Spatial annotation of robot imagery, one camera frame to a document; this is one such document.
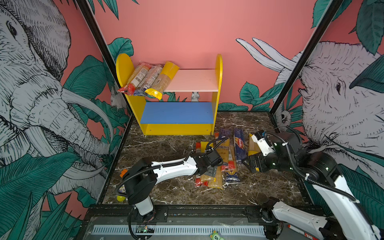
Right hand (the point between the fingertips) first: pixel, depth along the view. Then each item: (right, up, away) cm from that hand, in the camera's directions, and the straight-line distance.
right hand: (249, 156), depth 61 cm
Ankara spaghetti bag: (-6, -2, +30) cm, 30 cm away
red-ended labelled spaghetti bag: (-3, +7, +37) cm, 38 cm away
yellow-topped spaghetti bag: (-10, -19, +21) cm, 31 cm away
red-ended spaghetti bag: (-21, -18, +23) cm, 36 cm away
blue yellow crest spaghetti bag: (-2, -17, +24) cm, 29 cm away
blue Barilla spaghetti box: (+7, 0, +37) cm, 37 cm away
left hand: (-15, -11, +22) cm, 29 cm away
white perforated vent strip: (-27, -38, +9) cm, 47 cm away
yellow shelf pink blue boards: (-31, +18, +32) cm, 48 cm away
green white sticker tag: (-13, -38, +6) cm, 41 cm away
